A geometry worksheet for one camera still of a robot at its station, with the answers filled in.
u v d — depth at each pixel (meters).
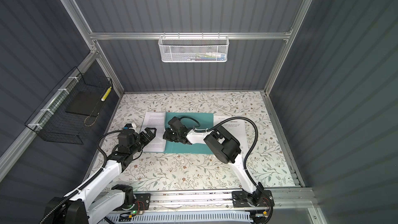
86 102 0.76
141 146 0.74
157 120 1.05
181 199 0.75
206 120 1.04
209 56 0.92
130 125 0.78
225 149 0.56
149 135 0.77
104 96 0.81
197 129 0.69
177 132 0.77
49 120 0.63
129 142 0.66
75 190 0.44
